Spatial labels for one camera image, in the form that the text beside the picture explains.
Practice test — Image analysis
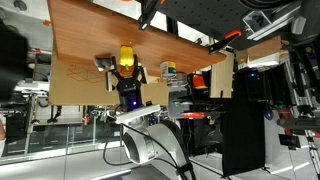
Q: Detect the yellow bell pepper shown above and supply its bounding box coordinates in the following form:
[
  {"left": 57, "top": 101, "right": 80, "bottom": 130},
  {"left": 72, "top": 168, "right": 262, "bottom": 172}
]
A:
[{"left": 119, "top": 45, "right": 136, "bottom": 71}]

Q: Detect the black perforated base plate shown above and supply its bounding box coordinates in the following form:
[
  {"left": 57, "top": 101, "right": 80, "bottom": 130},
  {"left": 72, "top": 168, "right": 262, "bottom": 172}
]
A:
[{"left": 156, "top": 0, "right": 268, "bottom": 51}]

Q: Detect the stainless steel pot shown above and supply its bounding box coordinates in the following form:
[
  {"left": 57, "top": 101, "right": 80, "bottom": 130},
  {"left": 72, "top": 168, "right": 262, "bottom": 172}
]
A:
[{"left": 166, "top": 72, "right": 190, "bottom": 89}]

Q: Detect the large cardboard panel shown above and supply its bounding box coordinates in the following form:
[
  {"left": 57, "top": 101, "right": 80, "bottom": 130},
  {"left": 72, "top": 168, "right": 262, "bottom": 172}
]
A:
[{"left": 48, "top": 49, "right": 170, "bottom": 107}]

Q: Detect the brown cardboard box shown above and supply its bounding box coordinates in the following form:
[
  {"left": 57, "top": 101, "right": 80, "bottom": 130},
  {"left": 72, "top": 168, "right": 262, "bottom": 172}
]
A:
[{"left": 234, "top": 35, "right": 284, "bottom": 69}]

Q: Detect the plywood side panel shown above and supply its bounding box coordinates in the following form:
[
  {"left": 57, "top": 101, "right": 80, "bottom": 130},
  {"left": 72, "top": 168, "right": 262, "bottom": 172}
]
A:
[{"left": 209, "top": 49, "right": 235, "bottom": 99}]

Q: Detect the aluminium extrusion with sticker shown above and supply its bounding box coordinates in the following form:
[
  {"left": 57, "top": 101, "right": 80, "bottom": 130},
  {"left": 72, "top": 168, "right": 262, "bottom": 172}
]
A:
[{"left": 242, "top": 3, "right": 301, "bottom": 42}]

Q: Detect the white wrist mount plate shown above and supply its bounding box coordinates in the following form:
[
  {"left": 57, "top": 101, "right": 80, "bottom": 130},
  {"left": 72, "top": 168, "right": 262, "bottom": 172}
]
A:
[{"left": 114, "top": 103, "right": 162, "bottom": 125}]

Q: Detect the grey metal box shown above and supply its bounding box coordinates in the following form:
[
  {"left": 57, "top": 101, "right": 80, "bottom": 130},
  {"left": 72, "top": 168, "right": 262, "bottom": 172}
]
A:
[{"left": 168, "top": 87, "right": 194, "bottom": 119}]

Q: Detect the small grey metal object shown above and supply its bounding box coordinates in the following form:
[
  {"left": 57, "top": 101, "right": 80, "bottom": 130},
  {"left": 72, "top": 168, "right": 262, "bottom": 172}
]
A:
[{"left": 93, "top": 57, "right": 114, "bottom": 72}]

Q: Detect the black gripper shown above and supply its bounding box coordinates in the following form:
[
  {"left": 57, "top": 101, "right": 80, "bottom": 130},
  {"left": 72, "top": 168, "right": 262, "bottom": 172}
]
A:
[{"left": 105, "top": 54, "right": 150, "bottom": 110}]

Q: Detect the corn tin can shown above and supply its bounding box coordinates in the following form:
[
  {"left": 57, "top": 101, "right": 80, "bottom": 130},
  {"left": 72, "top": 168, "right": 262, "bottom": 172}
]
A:
[{"left": 159, "top": 60, "right": 178, "bottom": 80}]

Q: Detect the black box panel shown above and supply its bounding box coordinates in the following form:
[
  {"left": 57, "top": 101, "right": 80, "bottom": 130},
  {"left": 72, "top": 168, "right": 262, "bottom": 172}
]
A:
[{"left": 221, "top": 69, "right": 268, "bottom": 178}]

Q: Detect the black orange bar clamp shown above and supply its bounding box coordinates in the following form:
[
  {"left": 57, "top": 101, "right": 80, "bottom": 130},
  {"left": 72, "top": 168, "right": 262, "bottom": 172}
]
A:
[
  {"left": 137, "top": 0, "right": 166, "bottom": 32},
  {"left": 208, "top": 29, "right": 243, "bottom": 55}
]

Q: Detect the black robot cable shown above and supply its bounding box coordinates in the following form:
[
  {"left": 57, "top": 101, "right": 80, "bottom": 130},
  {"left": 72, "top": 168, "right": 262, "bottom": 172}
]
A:
[{"left": 102, "top": 123, "right": 198, "bottom": 180}]

